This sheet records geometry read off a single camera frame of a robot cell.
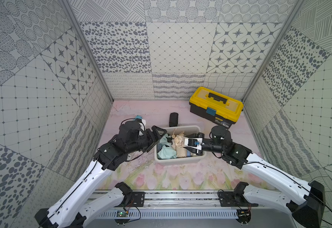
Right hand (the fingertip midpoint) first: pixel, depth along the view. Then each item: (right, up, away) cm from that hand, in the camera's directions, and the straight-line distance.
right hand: (184, 139), depth 70 cm
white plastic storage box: (-6, +2, +18) cm, 19 cm away
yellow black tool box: (+27, +16, +23) cm, 39 cm away
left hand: (-10, +5, -7) cm, 13 cm away
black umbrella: (-5, +9, +37) cm, 38 cm away
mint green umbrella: (-9, -8, +7) cm, 14 cm away
